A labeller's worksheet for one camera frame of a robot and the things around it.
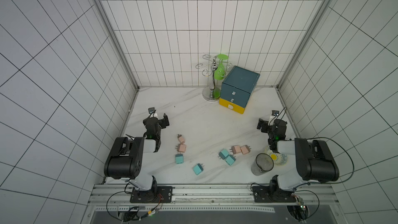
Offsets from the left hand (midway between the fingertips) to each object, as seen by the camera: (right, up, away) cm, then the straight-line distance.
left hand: (157, 117), depth 95 cm
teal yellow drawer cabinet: (+49, +18, -6) cm, 52 cm away
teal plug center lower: (+44, -22, -12) cm, 51 cm away
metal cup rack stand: (+37, +15, +19) cm, 44 cm away
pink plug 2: (+16, -17, -8) cm, 25 cm away
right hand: (+67, 0, 0) cm, 67 cm away
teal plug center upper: (+40, -20, -11) cm, 46 cm away
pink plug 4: (+53, -17, -10) cm, 56 cm away
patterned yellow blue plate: (+71, -22, -12) cm, 75 cm away
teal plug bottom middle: (+26, -25, -16) cm, 40 cm away
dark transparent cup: (+60, -22, -17) cm, 66 cm away
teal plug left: (+16, -22, -11) cm, 29 cm away
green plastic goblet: (+41, +30, +8) cm, 51 cm away
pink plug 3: (+48, -17, -10) cm, 52 cm away
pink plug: (+16, -12, -6) cm, 21 cm away
